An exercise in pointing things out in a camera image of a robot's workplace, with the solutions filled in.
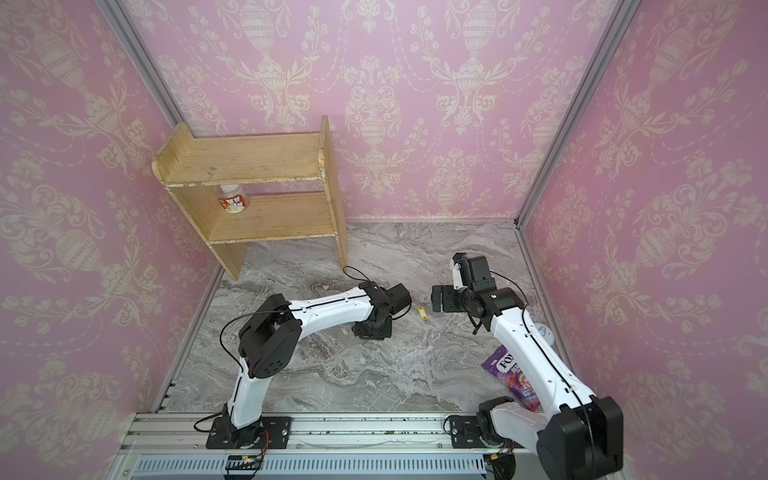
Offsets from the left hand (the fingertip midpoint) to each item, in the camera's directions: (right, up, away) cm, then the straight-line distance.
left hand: (379, 339), depth 89 cm
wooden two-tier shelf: (-41, +46, +3) cm, 62 cm away
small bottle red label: (-45, +43, +3) cm, 62 cm away
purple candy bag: (+35, -6, -6) cm, 36 cm away
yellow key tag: (+14, +6, +6) cm, 16 cm away
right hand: (+20, +14, -6) cm, 25 cm away
